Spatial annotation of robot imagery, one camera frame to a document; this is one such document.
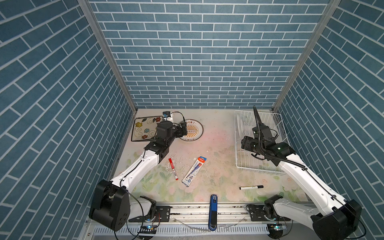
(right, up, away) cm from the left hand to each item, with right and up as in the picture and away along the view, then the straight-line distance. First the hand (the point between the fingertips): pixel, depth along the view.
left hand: (180, 123), depth 83 cm
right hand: (+35, -9, -3) cm, 36 cm away
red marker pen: (-5, -27, +6) cm, 28 cm away
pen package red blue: (+7, -28, +4) cm, 29 cm away
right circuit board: (+48, -51, -11) cm, 71 cm away
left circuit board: (-15, -52, -11) cm, 55 cm away
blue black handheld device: (+17, -44, -9) cm, 49 cm away
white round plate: (+7, -5, +25) cm, 27 cm away
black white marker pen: (+38, -36, 0) cm, 53 cm away
